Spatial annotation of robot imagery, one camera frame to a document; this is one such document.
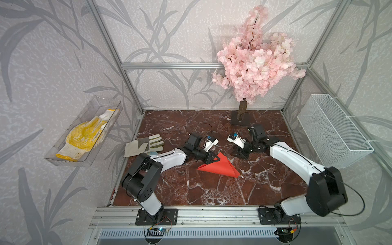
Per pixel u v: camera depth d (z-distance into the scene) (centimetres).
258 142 65
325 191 42
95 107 77
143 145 99
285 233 74
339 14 73
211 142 79
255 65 59
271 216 73
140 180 46
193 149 71
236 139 73
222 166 84
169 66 170
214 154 83
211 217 75
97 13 72
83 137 64
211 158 77
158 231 72
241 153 73
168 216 73
